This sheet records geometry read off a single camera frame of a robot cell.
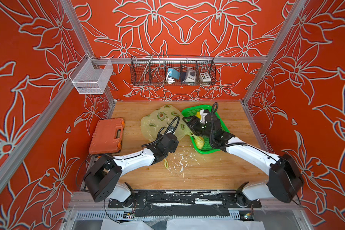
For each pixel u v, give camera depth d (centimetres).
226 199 73
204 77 95
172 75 85
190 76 91
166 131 66
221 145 59
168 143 64
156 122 95
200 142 82
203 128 68
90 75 93
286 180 40
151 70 99
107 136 93
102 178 43
